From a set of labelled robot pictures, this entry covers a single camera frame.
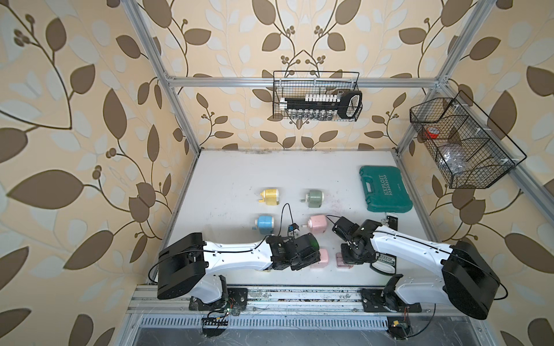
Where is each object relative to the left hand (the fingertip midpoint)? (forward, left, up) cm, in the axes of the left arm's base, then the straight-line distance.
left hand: (318, 256), depth 76 cm
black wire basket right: (+27, -51, +28) cm, 64 cm away
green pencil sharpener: (+25, -1, -1) cm, 25 cm away
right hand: (+1, -13, -7) cm, 15 cm away
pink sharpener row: (+14, -1, -2) cm, 14 cm away
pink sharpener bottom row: (-1, -2, -1) cm, 3 cm away
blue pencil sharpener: (+13, +20, -2) cm, 24 cm away
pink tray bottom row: (0, -9, -5) cm, 10 cm away
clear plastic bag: (+25, -46, +25) cm, 58 cm away
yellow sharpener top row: (+27, +19, -3) cm, 33 cm away
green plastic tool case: (+31, -34, -2) cm, 46 cm away
